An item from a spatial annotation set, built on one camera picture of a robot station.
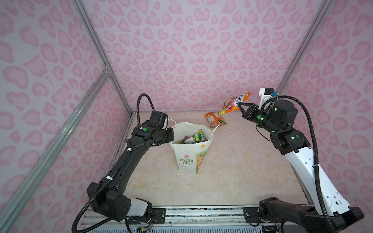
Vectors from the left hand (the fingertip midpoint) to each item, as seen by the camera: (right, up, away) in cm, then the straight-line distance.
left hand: (173, 134), depth 77 cm
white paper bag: (+9, -12, 0) cm, 15 cm away
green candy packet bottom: (+14, -2, +6) cm, 15 cm away
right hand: (+30, +14, -15) cm, 37 cm away
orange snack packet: (+27, +8, +33) cm, 43 cm away
